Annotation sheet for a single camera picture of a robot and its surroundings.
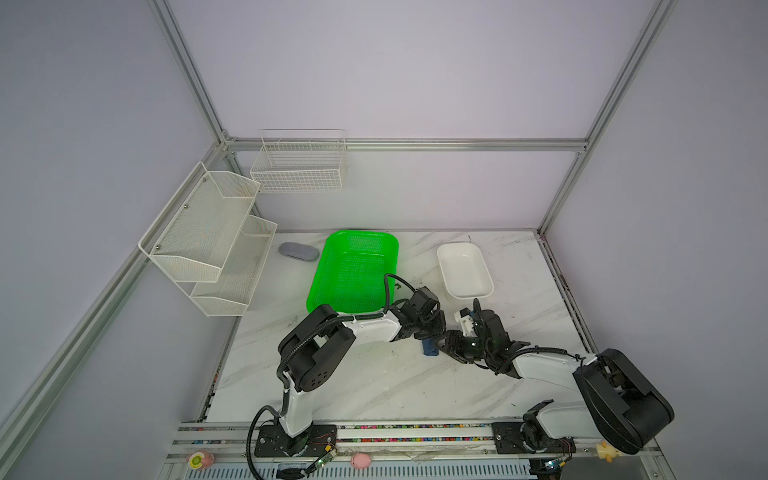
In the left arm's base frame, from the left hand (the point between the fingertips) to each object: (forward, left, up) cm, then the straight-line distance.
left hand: (448, 329), depth 88 cm
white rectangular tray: (+24, -9, -2) cm, 26 cm away
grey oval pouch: (+33, +52, -3) cm, 62 cm away
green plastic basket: (+27, +32, -6) cm, 42 cm away
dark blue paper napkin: (-5, +6, -1) cm, 8 cm away
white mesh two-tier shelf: (+12, +66, +25) cm, 71 cm away
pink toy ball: (-32, +24, -4) cm, 41 cm away
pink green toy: (-33, +61, -1) cm, 69 cm away
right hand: (-5, +4, -1) cm, 7 cm away
